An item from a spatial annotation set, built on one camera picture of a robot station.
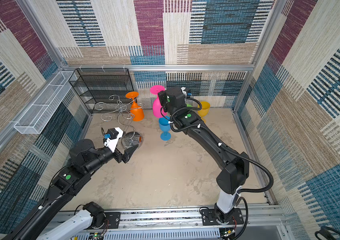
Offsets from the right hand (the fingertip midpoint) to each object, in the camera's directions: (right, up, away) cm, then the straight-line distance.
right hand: (157, 91), depth 73 cm
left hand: (-11, -21, -8) cm, 25 cm away
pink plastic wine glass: (-1, -6, +7) cm, 9 cm away
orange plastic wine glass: (-14, -8, +17) cm, 23 cm away
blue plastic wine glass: (+3, -17, +22) cm, 28 cm away
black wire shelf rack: (-42, +9, +36) cm, 56 cm away
